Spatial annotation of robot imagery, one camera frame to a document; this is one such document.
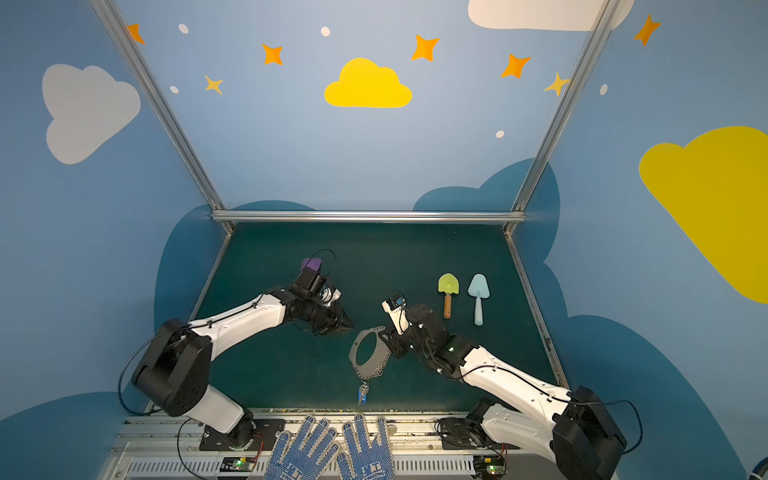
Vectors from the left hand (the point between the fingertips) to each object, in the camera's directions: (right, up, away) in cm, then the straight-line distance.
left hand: (356, 327), depth 83 cm
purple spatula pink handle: (-19, +17, +26) cm, 37 cm away
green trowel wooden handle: (+31, +10, +21) cm, 39 cm away
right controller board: (+33, -31, -11) cm, 47 cm away
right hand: (+8, +1, -3) cm, 9 cm away
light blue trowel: (+42, +8, +20) cm, 47 cm away
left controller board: (-28, -30, -12) cm, 43 cm away
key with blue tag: (+2, -18, -3) cm, 18 cm away
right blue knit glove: (+5, -29, -13) cm, 32 cm away
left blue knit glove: (-11, -30, -13) cm, 34 cm away
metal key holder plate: (+7, -10, +6) cm, 14 cm away
